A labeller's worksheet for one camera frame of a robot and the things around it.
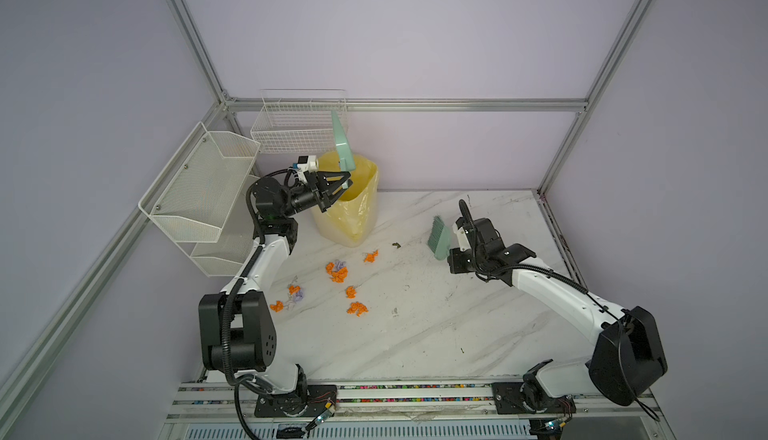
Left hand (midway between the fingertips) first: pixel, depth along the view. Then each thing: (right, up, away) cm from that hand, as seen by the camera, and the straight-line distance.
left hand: (350, 177), depth 70 cm
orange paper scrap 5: (-3, -33, +22) cm, 40 cm away
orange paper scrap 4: (0, -37, +19) cm, 42 cm away
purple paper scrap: (-19, -34, +21) cm, 45 cm away
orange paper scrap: (-24, -37, +18) cm, 48 cm away
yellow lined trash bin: (-3, -10, +18) cm, 21 cm away
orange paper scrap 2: (-8, -29, +25) cm, 39 cm away
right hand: (+26, -21, +15) cm, 37 cm away
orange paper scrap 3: (+2, -24, +31) cm, 39 cm away
